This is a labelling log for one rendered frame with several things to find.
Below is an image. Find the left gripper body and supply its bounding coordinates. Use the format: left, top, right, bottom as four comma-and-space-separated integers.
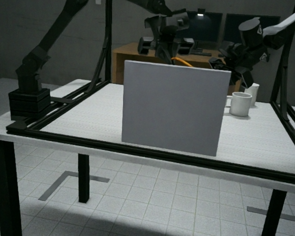
208, 50, 255, 89

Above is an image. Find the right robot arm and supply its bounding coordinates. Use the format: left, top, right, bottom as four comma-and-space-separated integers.
15, 0, 190, 94

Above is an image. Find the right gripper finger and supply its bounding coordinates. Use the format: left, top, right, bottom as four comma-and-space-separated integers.
154, 42, 173, 65
169, 43, 181, 65

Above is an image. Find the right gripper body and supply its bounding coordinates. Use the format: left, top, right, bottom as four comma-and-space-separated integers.
137, 26, 195, 56

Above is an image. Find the white mug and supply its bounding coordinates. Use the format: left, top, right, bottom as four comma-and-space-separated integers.
225, 92, 252, 117

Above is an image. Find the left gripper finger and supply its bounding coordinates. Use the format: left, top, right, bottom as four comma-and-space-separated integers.
215, 64, 222, 70
223, 67, 236, 86

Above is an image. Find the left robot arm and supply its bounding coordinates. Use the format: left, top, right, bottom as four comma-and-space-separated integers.
217, 13, 295, 65

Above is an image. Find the white cylinder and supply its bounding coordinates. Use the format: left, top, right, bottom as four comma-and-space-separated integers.
244, 83, 259, 106

